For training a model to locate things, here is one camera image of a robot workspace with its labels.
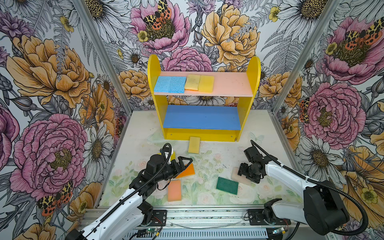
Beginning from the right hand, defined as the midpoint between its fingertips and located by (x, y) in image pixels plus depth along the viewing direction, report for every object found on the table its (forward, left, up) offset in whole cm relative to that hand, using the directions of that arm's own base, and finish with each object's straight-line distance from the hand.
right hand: (244, 180), depth 85 cm
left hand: (+2, +30, +13) cm, 33 cm away
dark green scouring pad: (-3, +10, 0) cm, 10 cm away
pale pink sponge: (-1, +3, +5) cm, 6 cm away
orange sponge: (+7, +30, -1) cm, 31 cm away
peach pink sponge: (-5, +38, 0) cm, 39 cm away
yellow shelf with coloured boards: (+37, +9, +13) cm, 41 cm away
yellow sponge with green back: (+24, +28, +1) cm, 36 cm away
